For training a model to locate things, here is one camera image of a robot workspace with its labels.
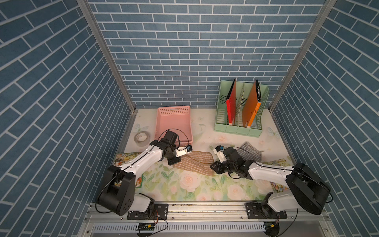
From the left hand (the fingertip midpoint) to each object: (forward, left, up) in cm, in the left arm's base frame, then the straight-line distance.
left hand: (180, 155), depth 87 cm
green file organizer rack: (+44, -43, +16) cm, 63 cm away
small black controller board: (-34, +16, -9) cm, 39 cm away
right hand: (-6, -18, -2) cm, 20 cm away
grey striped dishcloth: (+4, -44, -3) cm, 44 cm away
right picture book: (-2, -63, -5) cm, 64 cm away
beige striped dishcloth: (-2, -11, -4) cm, 12 cm away
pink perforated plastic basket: (+35, +5, -7) cm, 36 cm away
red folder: (+25, -30, +23) cm, 45 cm away
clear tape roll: (+16, +28, -6) cm, 33 cm away
